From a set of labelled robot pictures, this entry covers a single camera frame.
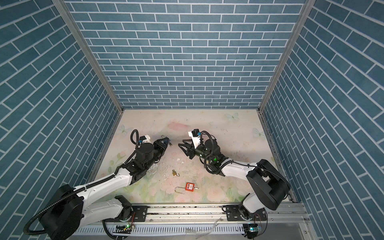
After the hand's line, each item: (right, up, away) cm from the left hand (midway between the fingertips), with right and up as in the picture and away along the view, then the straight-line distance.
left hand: (170, 139), depth 81 cm
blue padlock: (-1, -1, -1) cm, 2 cm away
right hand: (+6, -1, -3) cm, 7 cm away
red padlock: (+11, -26, -1) cm, 28 cm away
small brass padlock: (+1, -21, +6) cm, 22 cm away
